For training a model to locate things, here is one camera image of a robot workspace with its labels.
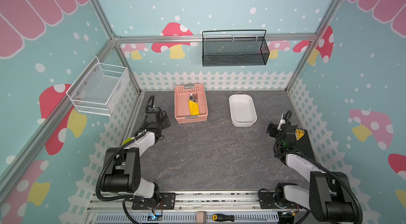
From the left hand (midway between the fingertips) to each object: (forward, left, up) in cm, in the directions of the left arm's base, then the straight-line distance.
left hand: (159, 122), depth 94 cm
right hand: (-2, -69, +5) cm, 70 cm away
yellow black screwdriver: (-45, -37, -5) cm, 59 cm away
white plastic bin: (+16, -53, -7) cm, 56 cm away
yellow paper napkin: (+17, -19, -6) cm, 26 cm away
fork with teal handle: (+24, -20, -5) cm, 32 cm away
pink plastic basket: (+28, -9, -7) cm, 30 cm away
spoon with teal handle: (+25, -17, -5) cm, 31 cm away
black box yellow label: (-8, -85, -6) cm, 86 cm away
